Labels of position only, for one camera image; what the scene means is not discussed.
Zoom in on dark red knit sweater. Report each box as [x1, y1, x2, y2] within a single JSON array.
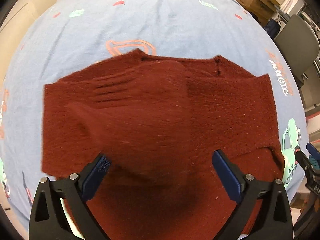
[[42, 49, 284, 239]]

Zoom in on grey office chair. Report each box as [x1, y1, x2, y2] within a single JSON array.
[[274, 15, 319, 87]]

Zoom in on wooden drawer cabinet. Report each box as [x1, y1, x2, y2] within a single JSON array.
[[237, 0, 279, 27]]

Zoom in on blue dinosaur print bedsheet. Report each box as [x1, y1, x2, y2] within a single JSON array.
[[1, 0, 309, 231]]

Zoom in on cream wardrobe doors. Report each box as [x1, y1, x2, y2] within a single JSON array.
[[1, 0, 61, 85]]

